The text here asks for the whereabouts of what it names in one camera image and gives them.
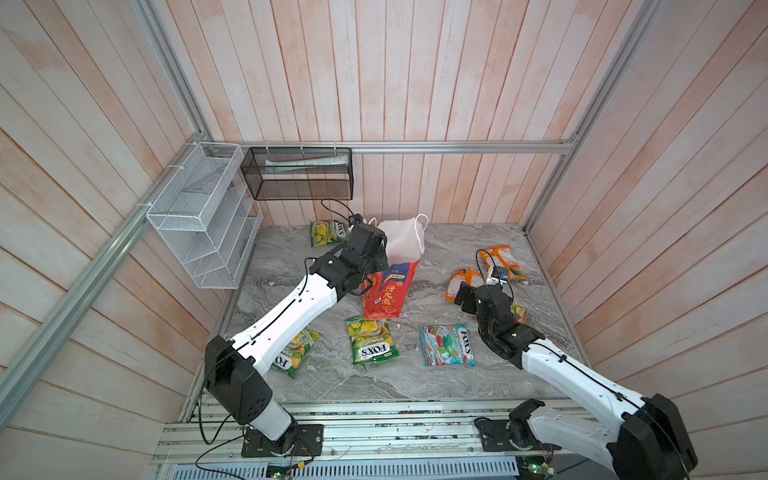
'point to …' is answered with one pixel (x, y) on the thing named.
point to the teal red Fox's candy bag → (447, 345)
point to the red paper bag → (384, 292)
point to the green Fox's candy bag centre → (372, 340)
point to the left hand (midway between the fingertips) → (378, 258)
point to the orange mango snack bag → (504, 256)
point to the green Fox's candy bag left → (290, 358)
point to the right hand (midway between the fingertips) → (474, 286)
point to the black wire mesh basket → (299, 173)
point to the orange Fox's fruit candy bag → (471, 278)
